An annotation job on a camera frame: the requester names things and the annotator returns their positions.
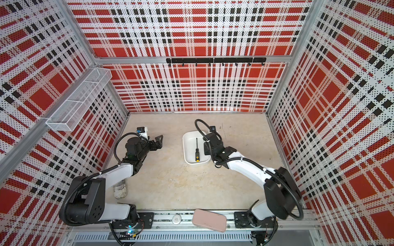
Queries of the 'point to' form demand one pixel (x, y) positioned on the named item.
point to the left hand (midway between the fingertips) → (156, 138)
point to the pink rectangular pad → (210, 219)
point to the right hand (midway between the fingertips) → (210, 144)
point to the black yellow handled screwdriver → (197, 152)
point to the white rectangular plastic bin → (189, 146)
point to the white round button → (176, 219)
